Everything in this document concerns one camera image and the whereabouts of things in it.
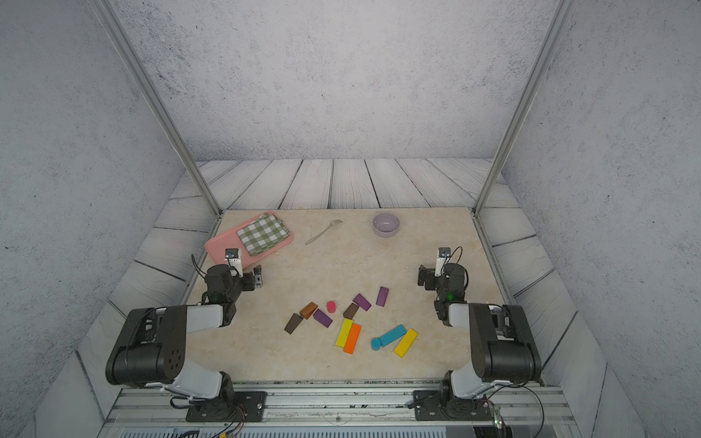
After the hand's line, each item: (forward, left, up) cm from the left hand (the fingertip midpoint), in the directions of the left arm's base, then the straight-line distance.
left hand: (250, 265), depth 94 cm
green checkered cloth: (+20, +1, -6) cm, 21 cm away
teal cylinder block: (-21, -49, -8) cm, 54 cm away
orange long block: (-23, -35, -7) cm, 42 cm away
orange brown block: (-14, -20, -7) cm, 25 cm away
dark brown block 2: (-14, -34, -7) cm, 38 cm away
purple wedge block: (-10, -37, -7) cm, 39 cm away
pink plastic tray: (+18, +15, -8) cm, 25 cm away
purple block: (-10, -45, -6) cm, 46 cm away
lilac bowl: (+21, -49, -4) cm, 53 cm away
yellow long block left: (-21, -32, -7) cm, 39 cm away
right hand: (-2, -64, +1) cm, 64 cm away
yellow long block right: (-24, -51, -8) cm, 57 cm away
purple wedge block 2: (-16, -25, -7) cm, 31 cm away
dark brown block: (-18, -16, -8) cm, 25 cm away
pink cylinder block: (-13, -28, -6) cm, 31 cm away
